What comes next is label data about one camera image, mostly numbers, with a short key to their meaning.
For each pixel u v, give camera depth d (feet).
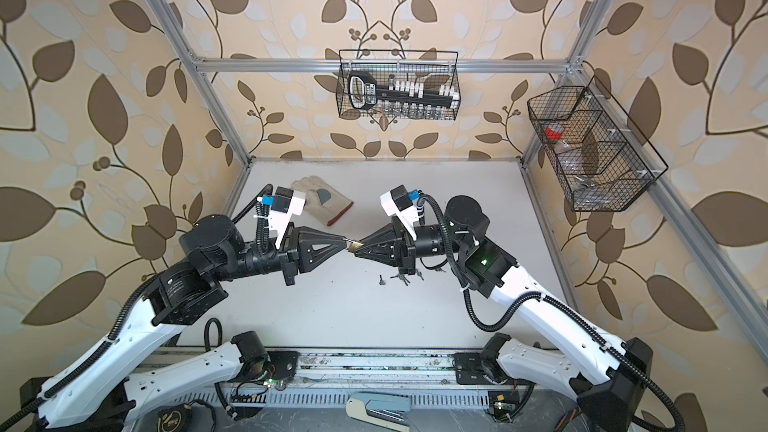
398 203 1.54
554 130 2.86
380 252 1.70
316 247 1.65
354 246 1.67
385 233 1.68
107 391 1.37
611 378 1.24
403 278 2.96
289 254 1.44
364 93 2.77
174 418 2.15
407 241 1.62
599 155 2.45
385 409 2.19
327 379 2.42
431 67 2.99
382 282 2.92
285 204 1.46
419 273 2.98
